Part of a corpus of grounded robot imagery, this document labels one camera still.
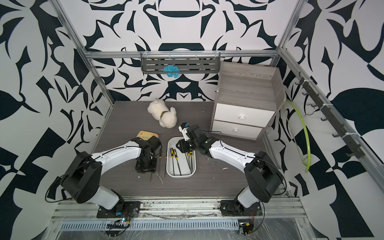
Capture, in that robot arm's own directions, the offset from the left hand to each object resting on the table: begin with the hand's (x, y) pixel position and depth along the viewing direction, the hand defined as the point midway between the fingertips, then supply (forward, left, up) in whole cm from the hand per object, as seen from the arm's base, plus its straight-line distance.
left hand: (151, 168), depth 85 cm
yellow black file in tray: (+8, -21, -1) cm, 23 cm away
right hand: (+10, -16, +11) cm, 21 cm away
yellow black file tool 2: (+7, -4, -1) cm, 8 cm away
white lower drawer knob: (+20, -51, +7) cm, 55 cm away
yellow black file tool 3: (-3, 0, -3) cm, 4 cm away
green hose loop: (-9, -72, +22) cm, 76 cm away
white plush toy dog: (+36, -3, +8) cm, 37 cm away
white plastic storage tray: (+3, -16, -2) cm, 16 cm away
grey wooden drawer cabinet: (+25, -54, +28) cm, 66 cm away
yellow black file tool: (+3, -9, +3) cm, 10 cm away
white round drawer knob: (+18, -51, +22) cm, 58 cm away
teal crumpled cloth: (+48, -13, +33) cm, 60 cm away
